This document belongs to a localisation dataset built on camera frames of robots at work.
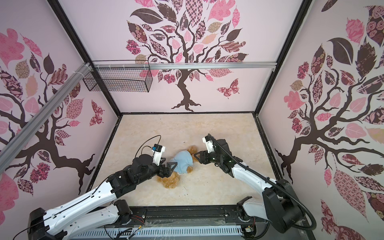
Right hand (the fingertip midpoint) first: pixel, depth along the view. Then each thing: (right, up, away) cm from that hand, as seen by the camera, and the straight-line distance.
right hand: (198, 152), depth 83 cm
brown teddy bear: (-14, -14, -5) cm, 20 cm away
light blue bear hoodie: (-8, -5, +1) cm, 9 cm away
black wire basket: (-50, +48, +12) cm, 70 cm away
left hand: (-14, -5, -9) cm, 17 cm away
